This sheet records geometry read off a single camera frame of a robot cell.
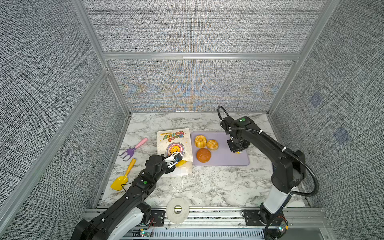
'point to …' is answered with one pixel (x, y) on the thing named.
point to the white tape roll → (177, 218)
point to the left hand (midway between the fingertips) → (171, 153)
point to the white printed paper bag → (173, 141)
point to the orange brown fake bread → (203, 155)
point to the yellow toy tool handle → (118, 182)
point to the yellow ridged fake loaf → (180, 163)
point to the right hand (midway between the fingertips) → (238, 147)
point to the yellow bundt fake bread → (200, 141)
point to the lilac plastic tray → (222, 156)
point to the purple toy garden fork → (130, 152)
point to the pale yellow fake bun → (212, 144)
